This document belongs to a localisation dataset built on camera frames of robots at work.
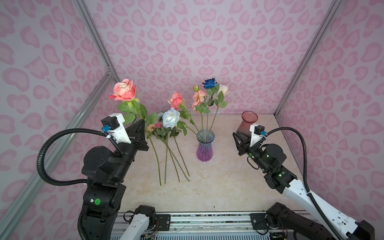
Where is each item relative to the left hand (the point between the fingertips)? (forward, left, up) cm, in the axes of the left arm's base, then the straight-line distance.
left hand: (142, 118), depth 50 cm
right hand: (+6, -36, -17) cm, 40 cm away
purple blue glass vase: (+15, -23, -46) cm, 54 cm away
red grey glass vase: (+29, -51, -31) cm, 66 cm away
